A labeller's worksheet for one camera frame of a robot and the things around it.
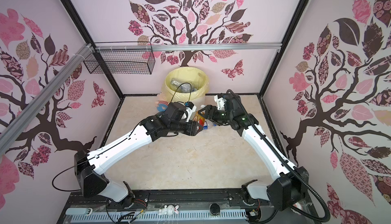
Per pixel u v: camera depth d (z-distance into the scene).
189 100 0.64
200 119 0.70
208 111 0.66
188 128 0.64
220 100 0.70
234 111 0.57
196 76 0.98
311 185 0.36
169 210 0.68
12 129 0.51
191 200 0.74
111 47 0.90
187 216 0.70
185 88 1.00
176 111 0.54
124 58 0.95
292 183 0.39
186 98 0.83
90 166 0.41
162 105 1.06
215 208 0.63
